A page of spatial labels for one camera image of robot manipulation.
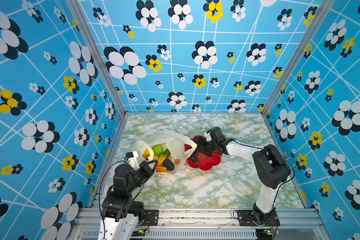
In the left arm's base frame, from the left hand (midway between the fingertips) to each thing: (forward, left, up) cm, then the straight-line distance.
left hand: (159, 161), depth 69 cm
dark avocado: (+7, -3, -17) cm, 19 cm away
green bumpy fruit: (+17, +5, -18) cm, 25 cm away
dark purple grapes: (+12, -18, -20) cm, 29 cm away
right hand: (+18, -19, -16) cm, 31 cm away
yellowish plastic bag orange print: (+15, -3, -13) cm, 20 cm away
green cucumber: (+12, +1, -19) cm, 22 cm away
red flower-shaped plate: (+9, -25, -22) cm, 34 cm away
